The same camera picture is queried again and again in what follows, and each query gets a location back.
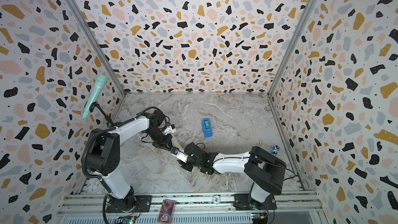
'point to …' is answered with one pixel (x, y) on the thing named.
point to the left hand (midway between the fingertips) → (175, 148)
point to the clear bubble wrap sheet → (158, 169)
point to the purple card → (166, 211)
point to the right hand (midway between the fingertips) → (181, 157)
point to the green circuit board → (129, 219)
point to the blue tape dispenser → (207, 127)
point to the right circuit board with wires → (258, 218)
